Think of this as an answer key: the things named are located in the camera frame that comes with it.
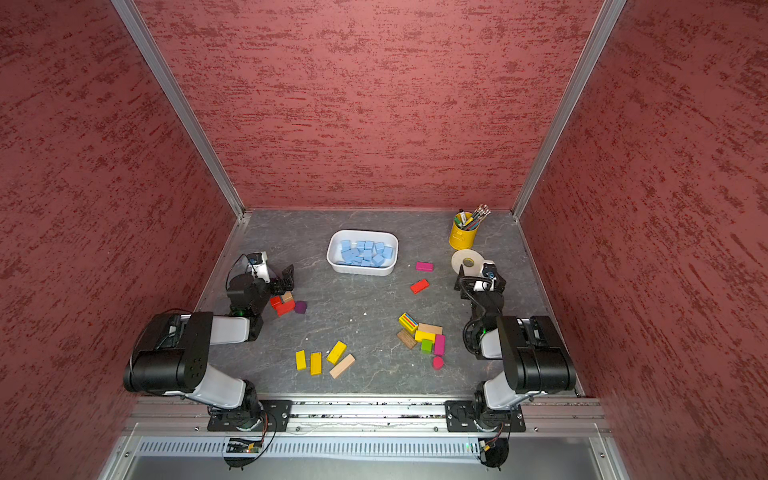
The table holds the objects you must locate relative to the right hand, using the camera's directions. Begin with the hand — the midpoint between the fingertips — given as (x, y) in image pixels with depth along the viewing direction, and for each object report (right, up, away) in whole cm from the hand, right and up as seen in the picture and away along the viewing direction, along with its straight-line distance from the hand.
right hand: (476, 270), depth 90 cm
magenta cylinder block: (-13, -26, -8) cm, 30 cm away
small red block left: (-63, -10, +1) cm, 64 cm away
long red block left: (-60, -12, +2) cm, 61 cm away
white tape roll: (+2, +2, +16) cm, 17 cm away
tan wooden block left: (-60, -9, +2) cm, 60 cm away
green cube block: (-16, -21, -6) cm, 28 cm away
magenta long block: (-12, -22, -4) cm, 25 cm away
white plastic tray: (-37, +5, +16) cm, 41 cm away
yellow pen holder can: (-1, +12, +13) cm, 18 cm away
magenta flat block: (-15, 0, +15) cm, 21 cm away
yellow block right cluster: (-18, -19, -3) cm, 26 cm away
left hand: (-63, -1, +3) cm, 63 cm away
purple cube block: (-56, -12, +4) cm, 57 cm away
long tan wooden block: (-40, -26, -9) cm, 49 cm away
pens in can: (0, +15, +11) cm, 19 cm away
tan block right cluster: (-13, -18, 0) cm, 23 cm away
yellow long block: (-42, -23, -6) cm, 48 cm away
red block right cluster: (-17, -6, +8) cm, 20 cm away
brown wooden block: (-22, -21, -3) cm, 30 cm away
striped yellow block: (-21, -16, -2) cm, 27 cm away
